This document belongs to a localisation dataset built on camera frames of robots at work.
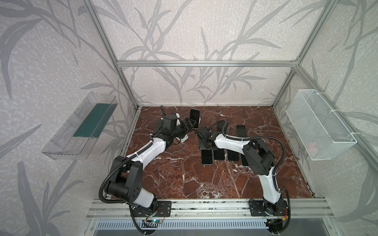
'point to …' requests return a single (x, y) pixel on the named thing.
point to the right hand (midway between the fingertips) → (204, 140)
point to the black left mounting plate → (164, 209)
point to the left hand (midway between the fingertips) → (195, 120)
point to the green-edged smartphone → (206, 157)
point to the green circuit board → (156, 221)
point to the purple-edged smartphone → (195, 114)
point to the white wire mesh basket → (323, 133)
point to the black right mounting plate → (257, 209)
